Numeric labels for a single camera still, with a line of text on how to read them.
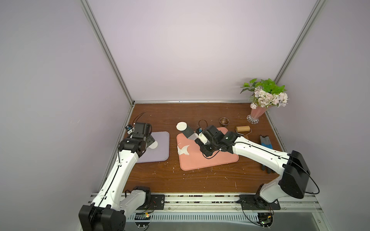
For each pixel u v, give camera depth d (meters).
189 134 0.87
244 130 1.01
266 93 0.85
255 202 0.65
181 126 0.90
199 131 0.72
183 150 0.92
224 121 1.06
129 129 0.68
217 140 0.60
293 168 0.41
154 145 0.94
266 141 0.94
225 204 0.74
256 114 0.99
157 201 0.73
